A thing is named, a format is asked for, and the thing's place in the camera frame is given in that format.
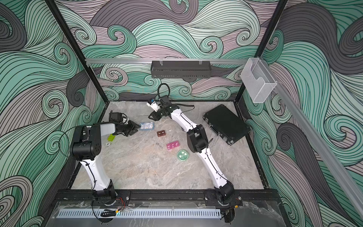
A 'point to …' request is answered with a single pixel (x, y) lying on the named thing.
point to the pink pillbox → (172, 145)
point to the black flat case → (226, 124)
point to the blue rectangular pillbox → (147, 126)
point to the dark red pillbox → (161, 133)
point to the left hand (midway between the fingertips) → (139, 125)
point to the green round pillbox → (182, 154)
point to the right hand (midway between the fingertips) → (150, 115)
